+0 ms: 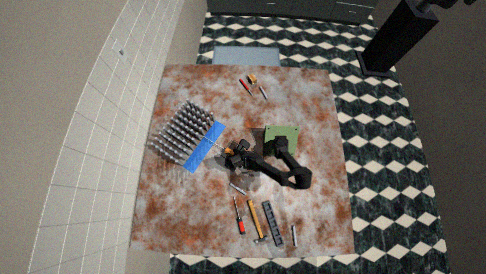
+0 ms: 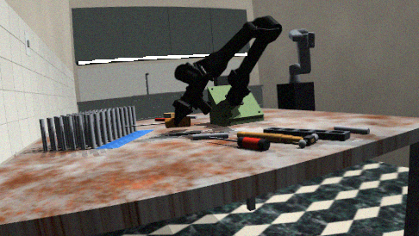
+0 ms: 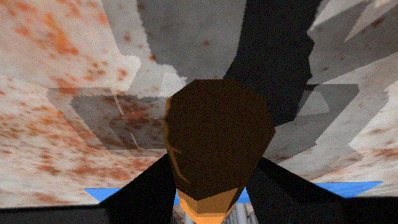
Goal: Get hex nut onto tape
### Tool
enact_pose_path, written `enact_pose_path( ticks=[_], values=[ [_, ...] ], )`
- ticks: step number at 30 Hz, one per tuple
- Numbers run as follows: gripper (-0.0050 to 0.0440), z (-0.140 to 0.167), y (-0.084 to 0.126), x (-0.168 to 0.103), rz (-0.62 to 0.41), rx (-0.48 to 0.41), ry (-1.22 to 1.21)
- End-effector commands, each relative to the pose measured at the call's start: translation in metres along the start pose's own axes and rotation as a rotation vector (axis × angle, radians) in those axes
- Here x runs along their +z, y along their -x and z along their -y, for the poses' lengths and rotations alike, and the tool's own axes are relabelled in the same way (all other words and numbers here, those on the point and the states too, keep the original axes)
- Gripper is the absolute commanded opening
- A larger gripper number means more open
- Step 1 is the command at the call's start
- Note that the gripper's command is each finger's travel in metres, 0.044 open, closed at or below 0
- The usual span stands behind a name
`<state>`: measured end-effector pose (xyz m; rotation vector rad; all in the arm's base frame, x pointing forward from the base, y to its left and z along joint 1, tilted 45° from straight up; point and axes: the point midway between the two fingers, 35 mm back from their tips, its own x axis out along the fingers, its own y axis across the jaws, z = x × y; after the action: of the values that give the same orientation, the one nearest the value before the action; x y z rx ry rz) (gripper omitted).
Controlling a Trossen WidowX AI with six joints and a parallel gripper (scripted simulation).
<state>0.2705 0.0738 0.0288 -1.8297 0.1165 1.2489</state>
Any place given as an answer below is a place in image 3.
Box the orange-brown hook pick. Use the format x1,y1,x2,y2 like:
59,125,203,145
163,79,276,224

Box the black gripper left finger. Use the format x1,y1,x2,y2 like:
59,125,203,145
0,153,176,224

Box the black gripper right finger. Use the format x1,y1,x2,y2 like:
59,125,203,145
245,157,398,224

